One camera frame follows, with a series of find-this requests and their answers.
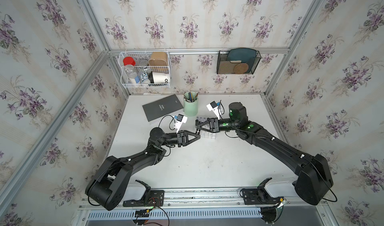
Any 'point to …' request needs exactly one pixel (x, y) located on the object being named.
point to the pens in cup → (189, 98)
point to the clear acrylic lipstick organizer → (206, 134)
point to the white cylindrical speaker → (159, 77)
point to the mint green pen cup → (191, 103)
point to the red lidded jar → (129, 60)
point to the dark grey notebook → (162, 107)
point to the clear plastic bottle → (131, 73)
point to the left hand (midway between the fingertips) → (201, 143)
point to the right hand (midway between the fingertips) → (201, 128)
